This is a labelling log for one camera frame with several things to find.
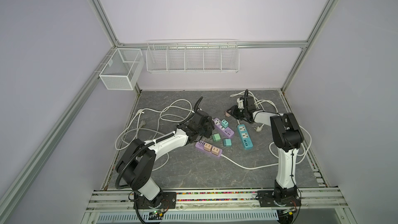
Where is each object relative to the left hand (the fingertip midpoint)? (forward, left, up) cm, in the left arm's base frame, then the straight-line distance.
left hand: (212, 125), depth 87 cm
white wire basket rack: (+42, +9, +18) cm, 47 cm away
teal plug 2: (-6, -8, -10) cm, 14 cm away
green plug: (-2, -2, -10) cm, 11 cm away
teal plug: (+4, -8, -5) cm, 10 cm away
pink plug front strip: (-10, +4, -5) cm, 12 cm away
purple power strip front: (-6, +7, -10) cm, 14 cm away
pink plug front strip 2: (-13, 0, -5) cm, 14 cm away
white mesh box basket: (+41, +57, +11) cm, 70 cm away
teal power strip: (-4, -20, -10) cm, 23 cm away
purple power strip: (+1, -9, -9) cm, 13 cm away
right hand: (+15, -12, -9) cm, 22 cm away
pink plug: (+13, -12, -8) cm, 19 cm away
